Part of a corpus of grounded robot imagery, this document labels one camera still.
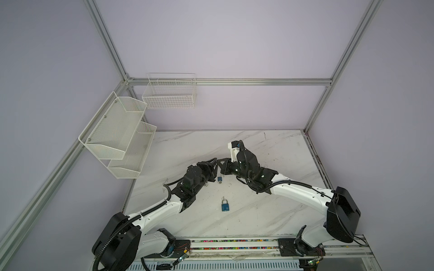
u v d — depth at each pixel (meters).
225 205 0.86
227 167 0.67
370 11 0.69
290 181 0.52
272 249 0.75
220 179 0.96
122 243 0.40
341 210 0.43
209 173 0.71
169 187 0.62
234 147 0.68
